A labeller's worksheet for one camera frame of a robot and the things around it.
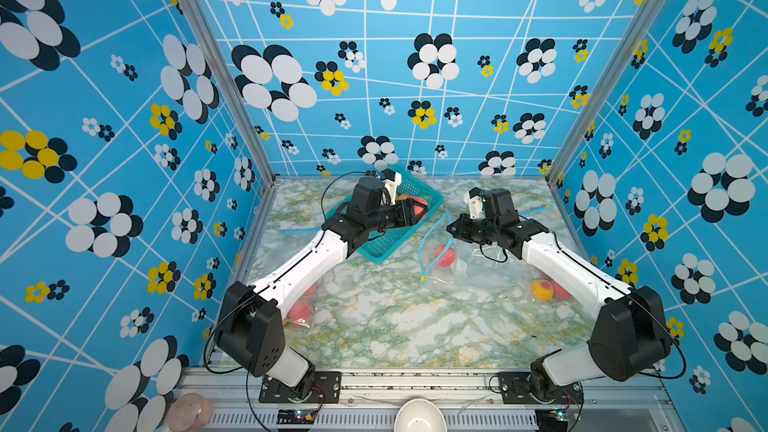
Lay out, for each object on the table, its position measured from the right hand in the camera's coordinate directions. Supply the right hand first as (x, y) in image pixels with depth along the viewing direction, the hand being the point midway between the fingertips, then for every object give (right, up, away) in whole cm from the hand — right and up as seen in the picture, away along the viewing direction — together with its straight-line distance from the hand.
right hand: (451, 226), depth 84 cm
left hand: (-8, +6, -7) cm, 12 cm away
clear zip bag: (+9, -13, +11) cm, 20 cm away
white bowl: (-10, -43, -15) cm, 47 cm away
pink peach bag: (-1, -9, 0) cm, 9 cm away
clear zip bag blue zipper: (-40, -24, -5) cm, 47 cm away
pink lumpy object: (-65, -43, -15) cm, 79 cm away
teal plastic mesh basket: (-22, -8, +17) cm, 29 cm away
